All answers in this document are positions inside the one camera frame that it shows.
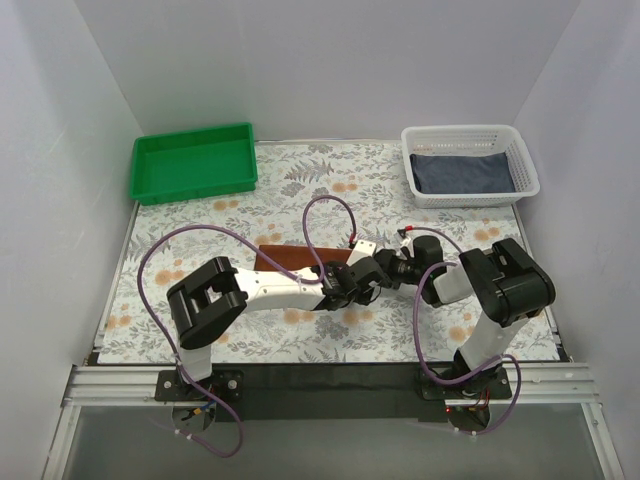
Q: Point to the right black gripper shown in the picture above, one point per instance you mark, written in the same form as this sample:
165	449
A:
392	261

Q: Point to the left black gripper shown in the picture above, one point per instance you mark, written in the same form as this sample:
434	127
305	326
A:
373	273

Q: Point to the orange brown towel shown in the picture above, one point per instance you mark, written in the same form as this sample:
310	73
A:
294	258

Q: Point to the grey blue towel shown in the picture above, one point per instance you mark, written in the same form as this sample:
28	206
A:
461	175

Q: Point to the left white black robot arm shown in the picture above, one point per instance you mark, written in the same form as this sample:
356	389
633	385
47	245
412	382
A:
205	304

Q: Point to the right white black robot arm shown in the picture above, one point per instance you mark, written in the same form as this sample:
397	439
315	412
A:
511	289

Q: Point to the floral table mat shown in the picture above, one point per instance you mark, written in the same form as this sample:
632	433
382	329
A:
317	192

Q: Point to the white plastic basket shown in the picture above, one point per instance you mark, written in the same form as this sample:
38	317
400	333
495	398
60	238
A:
471	141

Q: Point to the green plastic tray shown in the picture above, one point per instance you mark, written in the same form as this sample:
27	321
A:
193	164

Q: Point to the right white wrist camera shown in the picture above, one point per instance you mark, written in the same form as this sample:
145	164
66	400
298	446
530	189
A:
405	245

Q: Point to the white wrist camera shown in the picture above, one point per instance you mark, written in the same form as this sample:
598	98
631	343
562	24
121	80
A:
405	245
362	249

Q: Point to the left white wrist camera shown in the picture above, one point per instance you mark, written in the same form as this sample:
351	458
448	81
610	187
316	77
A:
362	249

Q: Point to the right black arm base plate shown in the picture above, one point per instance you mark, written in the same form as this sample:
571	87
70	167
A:
492	382

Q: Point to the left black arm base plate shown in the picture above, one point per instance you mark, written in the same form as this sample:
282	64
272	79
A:
224	384

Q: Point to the aluminium frame rail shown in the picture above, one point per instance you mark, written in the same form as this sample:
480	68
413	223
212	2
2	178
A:
332	421

